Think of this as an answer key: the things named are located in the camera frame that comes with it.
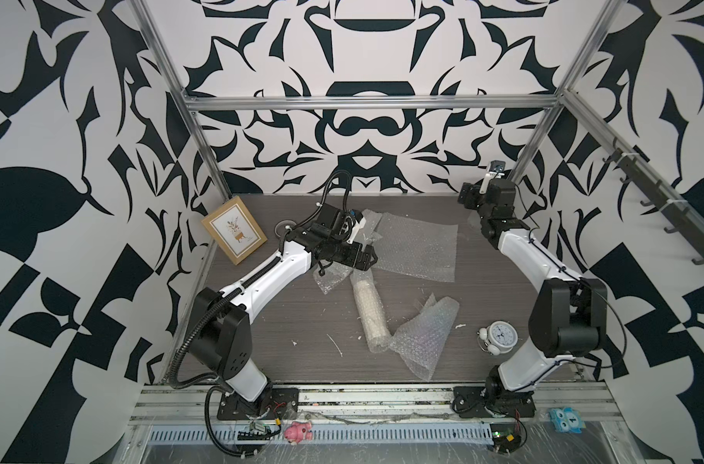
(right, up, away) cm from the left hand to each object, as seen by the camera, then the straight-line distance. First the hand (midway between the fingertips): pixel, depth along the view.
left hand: (360, 249), depth 84 cm
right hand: (+35, +20, +4) cm, 41 cm away
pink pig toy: (-15, -42, -15) cm, 47 cm away
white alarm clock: (+38, -24, -2) cm, 45 cm away
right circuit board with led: (+35, -44, -12) cm, 58 cm away
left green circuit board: (-26, -45, -11) cm, 53 cm away
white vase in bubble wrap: (+4, -21, -3) cm, 21 cm away
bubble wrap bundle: (-10, -10, +12) cm, 19 cm away
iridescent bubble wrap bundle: (+16, -23, -8) cm, 29 cm away
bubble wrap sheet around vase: (+21, -1, +22) cm, 30 cm away
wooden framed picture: (-42, +5, +15) cm, 44 cm away
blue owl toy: (+50, -40, -12) cm, 65 cm away
